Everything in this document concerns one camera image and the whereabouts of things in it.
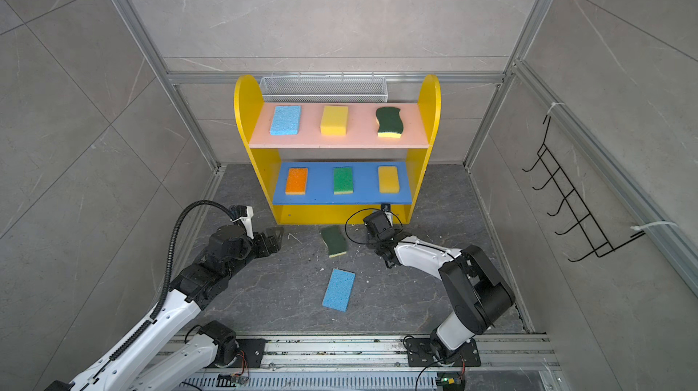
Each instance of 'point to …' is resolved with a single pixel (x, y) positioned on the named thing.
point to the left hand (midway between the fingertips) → (274, 227)
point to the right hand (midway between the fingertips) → (383, 233)
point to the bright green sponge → (343, 181)
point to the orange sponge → (296, 181)
